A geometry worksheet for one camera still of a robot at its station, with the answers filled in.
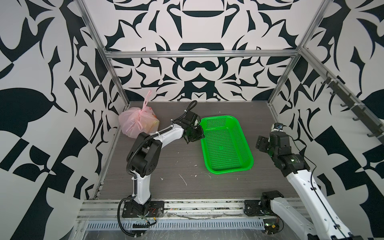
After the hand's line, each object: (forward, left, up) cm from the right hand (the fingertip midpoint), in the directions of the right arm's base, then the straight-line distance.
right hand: (268, 138), depth 76 cm
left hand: (+10, +30, -10) cm, 33 cm away
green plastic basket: (+7, +17, -20) cm, 27 cm away
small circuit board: (-34, +2, -21) cm, 41 cm away
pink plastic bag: (+18, +74, -7) cm, 76 cm away
